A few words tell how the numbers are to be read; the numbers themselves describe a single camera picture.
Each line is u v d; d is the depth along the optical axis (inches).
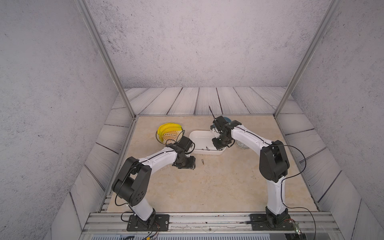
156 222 28.4
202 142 43.2
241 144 25.1
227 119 45.9
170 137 42.3
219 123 29.8
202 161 37.8
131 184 17.9
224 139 30.9
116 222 29.1
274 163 20.6
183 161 29.9
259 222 28.7
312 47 32.8
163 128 42.0
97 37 31.2
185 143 28.8
